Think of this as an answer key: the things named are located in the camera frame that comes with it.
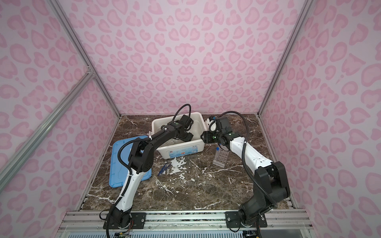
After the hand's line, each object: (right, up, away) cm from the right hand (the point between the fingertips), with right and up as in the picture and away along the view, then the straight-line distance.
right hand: (206, 134), depth 86 cm
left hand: (-11, -1, +17) cm, 20 cm away
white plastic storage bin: (-18, -7, -4) cm, 19 cm away
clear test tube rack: (+10, -15, +9) cm, 20 cm away
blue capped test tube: (+9, -12, +16) cm, 22 cm away
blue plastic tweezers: (-26, -22, +5) cm, 35 cm away
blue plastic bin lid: (-52, -24, +2) cm, 57 cm away
